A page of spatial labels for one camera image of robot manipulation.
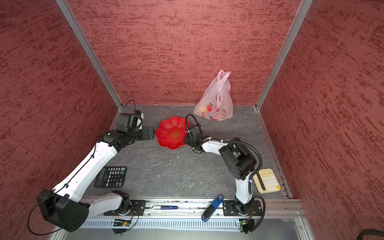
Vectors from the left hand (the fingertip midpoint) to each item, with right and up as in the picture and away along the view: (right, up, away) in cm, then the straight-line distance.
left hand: (146, 134), depth 79 cm
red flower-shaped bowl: (+9, -1, +24) cm, 25 cm away
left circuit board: (-12, -44, -7) cm, 46 cm away
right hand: (+20, -6, +17) cm, 27 cm away
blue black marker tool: (+35, -35, -8) cm, 51 cm away
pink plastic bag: (+40, +18, +17) cm, 47 cm away
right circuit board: (+52, -43, -9) cm, 69 cm away
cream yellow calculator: (+66, -27, +2) cm, 71 cm away
